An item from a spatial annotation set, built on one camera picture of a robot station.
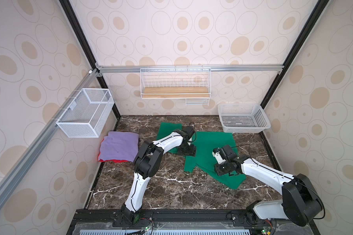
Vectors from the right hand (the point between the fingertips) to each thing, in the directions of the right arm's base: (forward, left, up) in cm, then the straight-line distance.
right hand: (215, 170), depth 87 cm
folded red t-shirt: (+4, +64, 0) cm, 64 cm away
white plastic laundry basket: (+49, -28, -4) cm, 57 cm away
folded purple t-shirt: (+12, +60, +4) cm, 62 cm away
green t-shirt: (+25, +3, -7) cm, 26 cm away
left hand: (+11, +13, 0) cm, 17 cm away
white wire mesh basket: (+33, +91, +11) cm, 97 cm away
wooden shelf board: (+46, +27, +25) cm, 59 cm away
